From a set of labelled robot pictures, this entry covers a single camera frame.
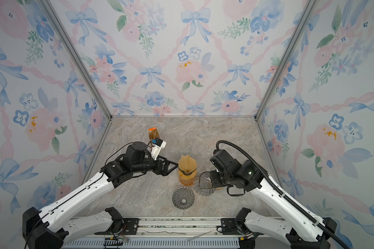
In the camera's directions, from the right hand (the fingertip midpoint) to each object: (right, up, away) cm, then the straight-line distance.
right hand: (212, 178), depth 69 cm
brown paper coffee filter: (-11, +4, +13) cm, 18 cm away
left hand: (-18, +7, +2) cm, 19 cm away
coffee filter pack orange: (-33, +20, +31) cm, 49 cm away
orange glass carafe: (-11, -4, +11) cm, 16 cm away
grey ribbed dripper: (-14, -13, +11) cm, 22 cm away
